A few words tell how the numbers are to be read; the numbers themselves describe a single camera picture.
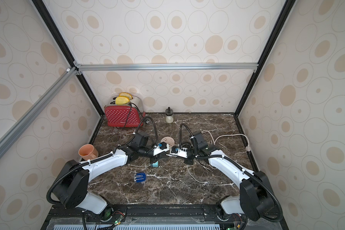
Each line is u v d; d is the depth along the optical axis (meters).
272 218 0.41
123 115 1.03
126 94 1.06
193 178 0.85
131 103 1.01
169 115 1.09
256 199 0.41
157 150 0.71
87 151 0.91
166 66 0.90
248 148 0.99
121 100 1.02
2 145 0.52
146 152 0.71
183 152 0.70
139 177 0.84
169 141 1.00
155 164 0.88
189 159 0.74
